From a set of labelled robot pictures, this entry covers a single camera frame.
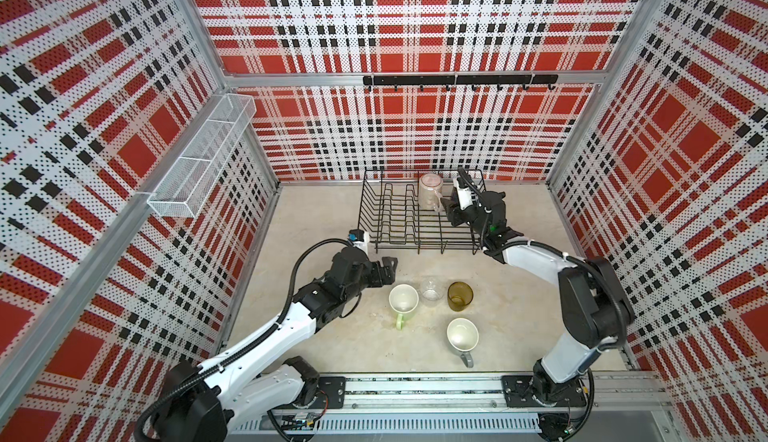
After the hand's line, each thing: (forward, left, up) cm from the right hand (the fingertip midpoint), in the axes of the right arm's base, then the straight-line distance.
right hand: (450, 195), depth 89 cm
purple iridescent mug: (+10, +5, -9) cm, 15 cm away
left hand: (-22, +20, -4) cm, 29 cm away
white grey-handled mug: (-35, -2, -20) cm, 41 cm away
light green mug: (-25, +15, -19) cm, 35 cm away
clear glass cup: (-22, +6, -20) cm, 30 cm away
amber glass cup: (-24, -2, -19) cm, 31 cm away
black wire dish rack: (+7, +16, -17) cm, 25 cm away
